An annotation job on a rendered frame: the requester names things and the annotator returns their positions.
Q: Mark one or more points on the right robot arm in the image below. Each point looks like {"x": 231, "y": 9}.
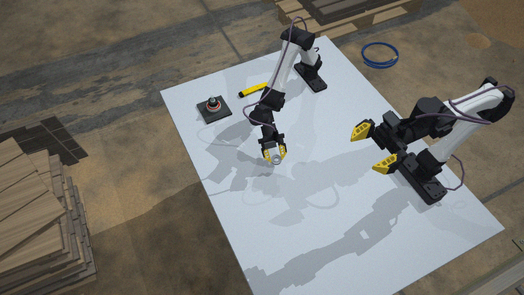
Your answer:
{"x": 301, "y": 43}

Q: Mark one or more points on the blue coiled hose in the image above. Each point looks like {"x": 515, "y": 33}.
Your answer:
{"x": 380, "y": 63}

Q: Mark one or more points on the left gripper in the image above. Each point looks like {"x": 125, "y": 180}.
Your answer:
{"x": 384, "y": 138}

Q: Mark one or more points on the yellow utility knife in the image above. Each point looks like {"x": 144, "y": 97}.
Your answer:
{"x": 251, "y": 90}

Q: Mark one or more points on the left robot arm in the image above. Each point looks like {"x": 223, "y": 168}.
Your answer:
{"x": 486, "y": 103}

